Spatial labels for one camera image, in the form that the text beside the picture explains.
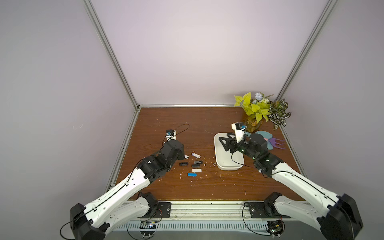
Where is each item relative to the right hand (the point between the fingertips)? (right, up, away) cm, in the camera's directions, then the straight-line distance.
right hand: (224, 134), depth 75 cm
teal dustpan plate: (+35, -4, +28) cm, 45 cm away
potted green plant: (+22, +14, +11) cm, 28 cm away
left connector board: (-38, -47, -2) cm, 61 cm away
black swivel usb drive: (-14, -20, +16) cm, 29 cm away
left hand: (-21, -6, +1) cm, 22 cm away
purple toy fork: (+38, -8, +25) cm, 47 cm away
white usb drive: (-21, -16, +18) cm, 32 cm away
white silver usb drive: (-15, -15, +18) cm, 28 cm away
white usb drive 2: (-14, -23, +12) cm, 30 cm away
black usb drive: (-22, -19, +13) cm, 32 cm away
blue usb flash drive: (-17, -25, +11) cm, 32 cm away
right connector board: (+24, -45, -5) cm, 51 cm away
